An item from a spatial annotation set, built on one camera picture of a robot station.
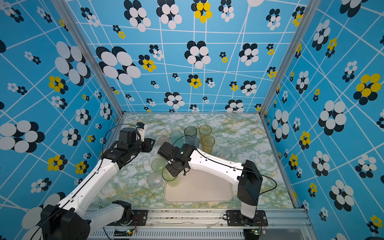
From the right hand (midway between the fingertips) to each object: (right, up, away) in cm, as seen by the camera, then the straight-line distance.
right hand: (175, 167), depth 77 cm
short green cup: (-13, -3, +14) cm, 19 cm away
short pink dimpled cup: (-11, +13, +20) cm, 26 cm away
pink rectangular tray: (+12, -12, +8) cm, 19 cm away
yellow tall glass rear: (+18, +19, +31) cm, 40 cm away
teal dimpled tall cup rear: (-3, +16, +20) cm, 25 cm away
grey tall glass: (+8, +18, +20) cm, 28 cm away
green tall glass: (-1, -5, -5) cm, 7 cm away
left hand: (-13, +14, +4) cm, 19 cm away
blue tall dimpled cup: (+10, +12, +17) cm, 23 cm away
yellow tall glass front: (+18, +11, +17) cm, 27 cm away
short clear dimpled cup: (-13, -9, +8) cm, 18 cm away
